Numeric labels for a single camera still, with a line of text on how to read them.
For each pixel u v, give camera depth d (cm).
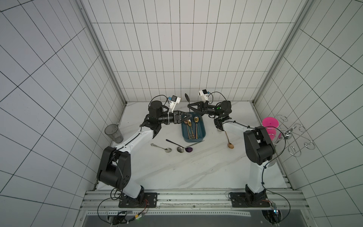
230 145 93
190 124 104
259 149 52
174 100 70
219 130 75
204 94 77
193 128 102
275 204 71
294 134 66
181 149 91
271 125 72
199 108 74
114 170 43
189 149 90
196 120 106
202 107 74
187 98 76
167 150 90
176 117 67
